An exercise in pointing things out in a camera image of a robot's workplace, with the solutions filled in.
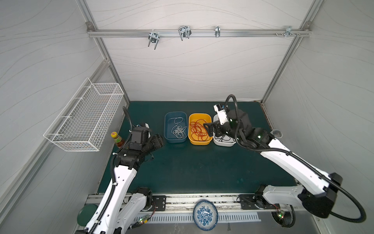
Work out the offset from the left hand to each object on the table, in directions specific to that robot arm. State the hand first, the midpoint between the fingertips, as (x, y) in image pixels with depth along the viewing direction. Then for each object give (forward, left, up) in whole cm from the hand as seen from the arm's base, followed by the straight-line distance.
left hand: (156, 139), depth 75 cm
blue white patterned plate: (-30, -26, -20) cm, 45 cm away
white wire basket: (+2, +34, +11) cm, 35 cm away
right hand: (+6, -28, +10) cm, 31 cm away
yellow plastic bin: (+28, -18, -15) cm, 37 cm away
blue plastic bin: (+25, -1, -20) cm, 32 cm away
